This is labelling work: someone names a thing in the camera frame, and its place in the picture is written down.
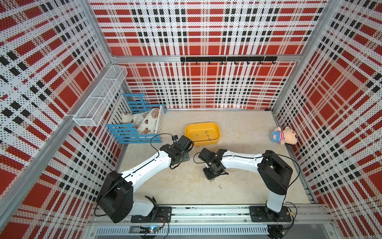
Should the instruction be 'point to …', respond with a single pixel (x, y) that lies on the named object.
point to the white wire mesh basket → (94, 108)
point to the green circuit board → (153, 229)
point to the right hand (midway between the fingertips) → (212, 175)
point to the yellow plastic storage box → (203, 133)
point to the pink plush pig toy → (288, 136)
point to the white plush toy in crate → (144, 121)
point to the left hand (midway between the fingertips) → (184, 155)
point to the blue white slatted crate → (127, 134)
